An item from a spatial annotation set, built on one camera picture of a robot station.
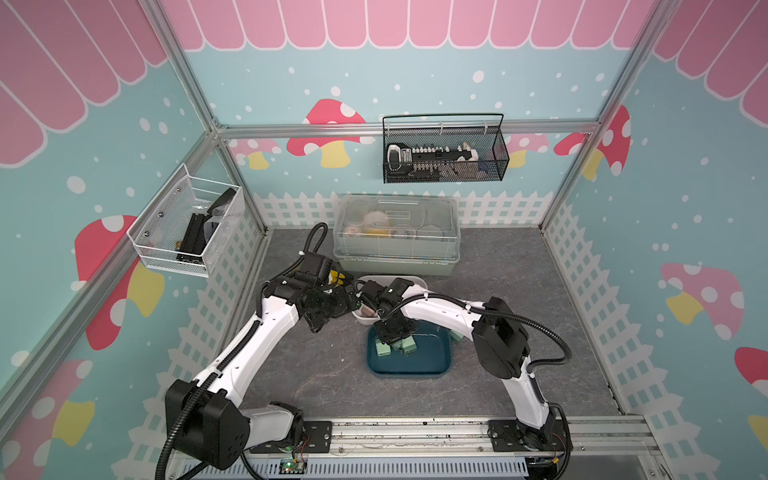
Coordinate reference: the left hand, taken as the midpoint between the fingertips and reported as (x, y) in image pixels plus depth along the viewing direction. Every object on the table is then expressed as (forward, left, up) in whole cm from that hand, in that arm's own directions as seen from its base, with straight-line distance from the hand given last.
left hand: (347, 314), depth 79 cm
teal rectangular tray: (-5, -24, -15) cm, 29 cm away
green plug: (-4, -9, -13) cm, 17 cm away
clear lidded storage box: (+29, -13, 0) cm, 32 cm away
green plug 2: (-3, -17, -13) cm, 22 cm away
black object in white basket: (+9, +36, +18) cm, 41 cm away
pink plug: (-4, -6, +10) cm, 13 cm away
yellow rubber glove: (+21, +9, -14) cm, 27 cm away
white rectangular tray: (+18, -20, -10) cm, 29 cm away
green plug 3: (-4, -13, -11) cm, 18 cm away
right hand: (-2, -12, -12) cm, 17 cm away
